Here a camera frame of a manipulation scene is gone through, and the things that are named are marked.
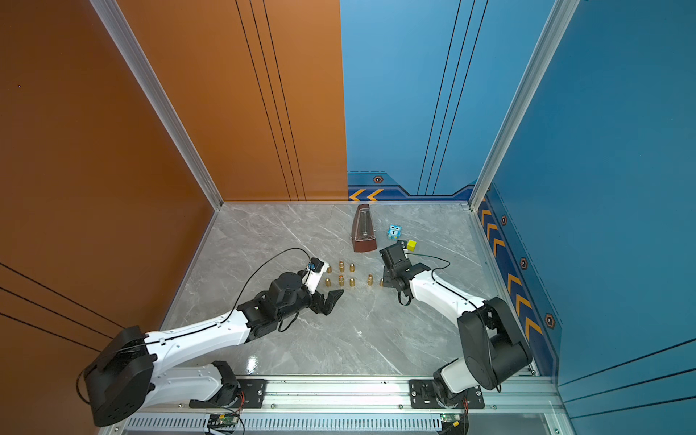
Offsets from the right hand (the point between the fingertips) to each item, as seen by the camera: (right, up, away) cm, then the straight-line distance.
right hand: (394, 275), depth 92 cm
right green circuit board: (+13, -35, -19) cm, 42 cm away
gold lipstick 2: (-18, -2, +1) cm, 18 cm away
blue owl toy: (+2, +14, +17) cm, 22 cm away
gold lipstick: (-18, +2, +5) cm, 19 cm away
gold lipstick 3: (-8, -2, +2) cm, 9 cm away
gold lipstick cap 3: (-4, -3, +1) cm, 5 cm away
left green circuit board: (-47, -35, -20) cm, 62 cm away
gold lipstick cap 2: (-15, -3, +2) cm, 15 cm away
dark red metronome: (-10, +14, +7) cm, 19 cm away
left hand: (-20, 0, -11) cm, 23 cm away
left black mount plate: (-41, -29, -18) cm, 53 cm away
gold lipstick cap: (-15, +2, +6) cm, 16 cm away
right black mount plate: (+5, -29, -19) cm, 35 cm away
